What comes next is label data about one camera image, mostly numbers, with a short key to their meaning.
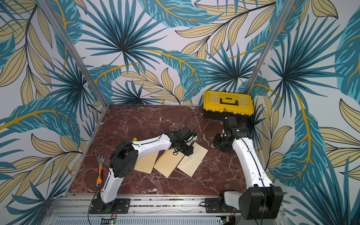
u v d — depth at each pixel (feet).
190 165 2.90
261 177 1.35
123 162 1.76
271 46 2.71
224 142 2.13
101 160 2.88
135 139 3.20
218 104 3.28
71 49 2.74
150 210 2.40
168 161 2.94
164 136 2.13
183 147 2.52
